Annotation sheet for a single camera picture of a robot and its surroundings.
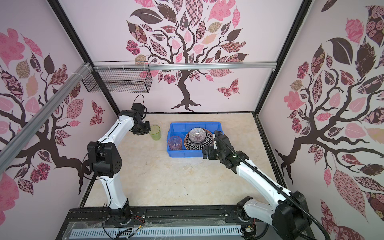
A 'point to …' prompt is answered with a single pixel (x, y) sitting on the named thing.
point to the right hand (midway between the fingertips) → (210, 148)
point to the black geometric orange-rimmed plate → (208, 142)
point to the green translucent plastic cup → (155, 132)
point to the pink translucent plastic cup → (175, 143)
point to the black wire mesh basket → (121, 80)
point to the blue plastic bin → (181, 129)
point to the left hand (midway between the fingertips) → (146, 132)
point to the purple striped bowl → (197, 135)
